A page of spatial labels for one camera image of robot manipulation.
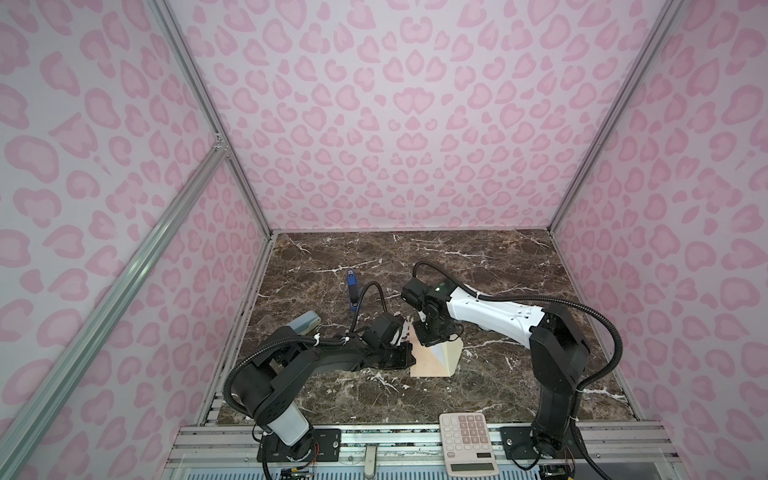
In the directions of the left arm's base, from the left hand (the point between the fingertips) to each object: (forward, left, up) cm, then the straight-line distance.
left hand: (419, 360), depth 86 cm
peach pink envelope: (-1, -2, -1) cm, 3 cm away
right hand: (+3, -3, +5) cm, 7 cm away
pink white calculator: (-21, -10, 0) cm, 23 cm away
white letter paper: (+2, -8, -1) cm, 9 cm away
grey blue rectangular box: (+11, +34, +2) cm, 36 cm away
